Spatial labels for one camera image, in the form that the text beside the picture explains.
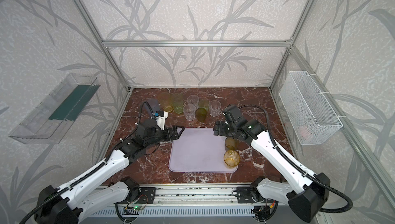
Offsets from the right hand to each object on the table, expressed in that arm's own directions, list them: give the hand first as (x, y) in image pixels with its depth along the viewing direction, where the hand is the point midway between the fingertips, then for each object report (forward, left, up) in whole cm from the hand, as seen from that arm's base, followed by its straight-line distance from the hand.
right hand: (220, 124), depth 76 cm
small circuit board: (-34, +41, -21) cm, 58 cm away
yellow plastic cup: (+23, +34, -10) cm, 42 cm away
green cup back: (+28, +9, -18) cm, 35 cm away
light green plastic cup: (+23, +26, -10) cm, 36 cm away
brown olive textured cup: (-3, -7, -16) cm, 18 cm away
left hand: (0, +20, 0) cm, 20 cm away
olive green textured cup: (+19, +11, -20) cm, 30 cm away
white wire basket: (-7, -36, +14) cm, 40 cm away
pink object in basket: (-5, -40, 0) cm, 41 cm away
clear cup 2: (+24, +2, -17) cm, 30 cm away
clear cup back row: (+30, +17, -17) cm, 38 cm away
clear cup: (+21, +19, -18) cm, 34 cm away
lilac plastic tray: (-5, +12, -22) cm, 26 cm away
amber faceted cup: (-11, -7, -19) cm, 23 cm away
